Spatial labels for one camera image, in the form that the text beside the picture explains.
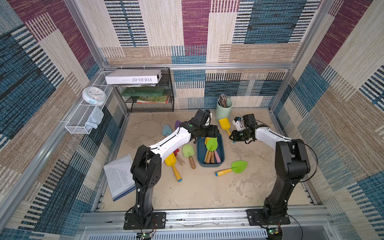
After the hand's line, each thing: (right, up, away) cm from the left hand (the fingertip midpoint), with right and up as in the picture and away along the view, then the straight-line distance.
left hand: (214, 130), depth 87 cm
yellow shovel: (-3, -6, +12) cm, 14 cm away
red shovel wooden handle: (-23, -15, +9) cm, 29 cm away
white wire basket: (-65, +3, -19) cm, 68 cm away
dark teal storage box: (-7, -13, +9) cm, 17 cm away
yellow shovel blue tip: (-26, -19, +5) cm, 32 cm away
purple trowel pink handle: (+3, -17, +4) cm, 18 cm away
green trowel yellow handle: (+15, -22, +4) cm, 27 cm away
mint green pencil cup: (+9, +12, +18) cm, 23 cm away
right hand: (+13, -4, +11) cm, 17 cm away
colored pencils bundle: (+8, +20, +17) cm, 28 cm away
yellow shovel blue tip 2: (+10, +4, +17) cm, 20 cm away
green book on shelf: (-51, +25, +12) cm, 58 cm away
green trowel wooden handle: (-15, -14, +11) cm, 23 cm away
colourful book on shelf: (-38, +20, +12) cm, 45 cm away
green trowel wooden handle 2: (0, -16, +5) cm, 17 cm away
